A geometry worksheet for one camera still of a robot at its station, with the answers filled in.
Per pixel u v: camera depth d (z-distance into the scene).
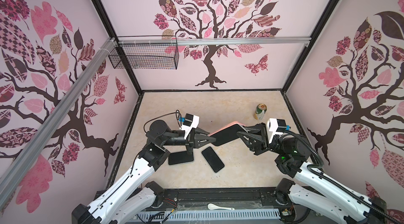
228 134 0.49
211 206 0.71
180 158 0.88
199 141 0.56
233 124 0.48
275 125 0.44
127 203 0.53
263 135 0.49
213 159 0.86
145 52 0.95
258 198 0.74
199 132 0.54
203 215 0.70
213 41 0.92
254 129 0.50
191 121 0.48
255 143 0.49
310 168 0.47
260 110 0.96
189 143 0.50
